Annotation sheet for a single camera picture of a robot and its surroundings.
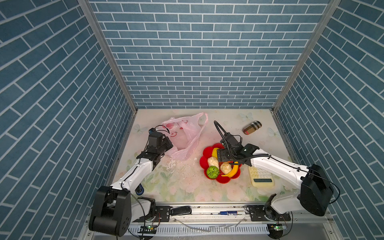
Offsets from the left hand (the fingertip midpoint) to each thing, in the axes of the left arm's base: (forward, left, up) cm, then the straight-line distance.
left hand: (171, 139), depth 88 cm
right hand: (-8, -30, -2) cm, 31 cm away
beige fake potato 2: (-16, -32, -5) cm, 36 cm away
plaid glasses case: (+15, -55, -8) cm, 58 cm away
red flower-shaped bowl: (-5, -22, -8) cm, 24 cm away
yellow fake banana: (-18, -36, -7) cm, 41 cm away
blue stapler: (-25, +15, -10) cm, 31 cm away
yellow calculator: (-20, -52, -10) cm, 56 cm away
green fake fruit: (-18, -24, -5) cm, 30 cm away
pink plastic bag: (+10, -7, -7) cm, 14 cm away
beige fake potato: (-11, -25, -7) cm, 28 cm away
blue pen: (-37, -31, -11) cm, 49 cm away
